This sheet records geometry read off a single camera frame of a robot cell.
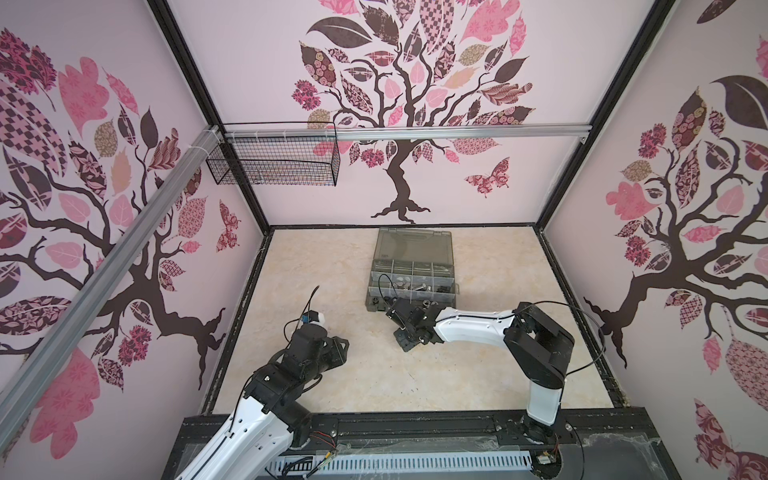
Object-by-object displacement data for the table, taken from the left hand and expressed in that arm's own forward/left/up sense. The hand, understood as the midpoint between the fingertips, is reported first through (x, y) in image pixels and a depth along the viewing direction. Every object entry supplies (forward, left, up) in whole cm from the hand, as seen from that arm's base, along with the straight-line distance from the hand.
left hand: (345, 351), depth 77 cm
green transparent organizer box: (+33, -21, -6) cm, 40 cm away
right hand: (+10, -16, -9) cm, 21 cm away
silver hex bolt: (+26, -24, -8) cm, 36 cm away
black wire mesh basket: (+78, +34, +7) cm, 86 cm away
